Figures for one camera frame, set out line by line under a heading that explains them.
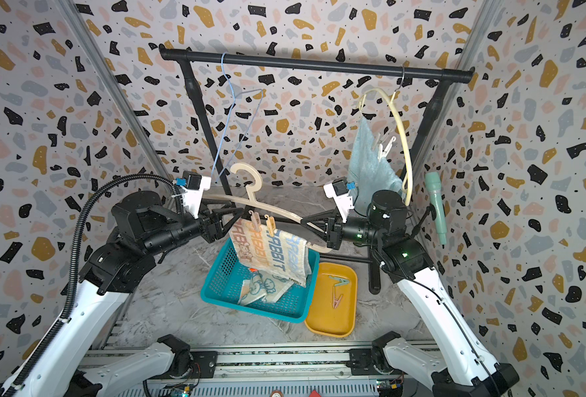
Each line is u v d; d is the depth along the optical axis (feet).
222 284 2.83
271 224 2.11
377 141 2.13
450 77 1.59
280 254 2.36
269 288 2.78
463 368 1.23
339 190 1.67
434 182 2.55
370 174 2.30
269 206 1.94
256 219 2.17
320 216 1.85
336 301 2.81
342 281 2.95
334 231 1.65
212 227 1.65
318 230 1.86
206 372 2.39
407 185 1.73
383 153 2.06
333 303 2.81
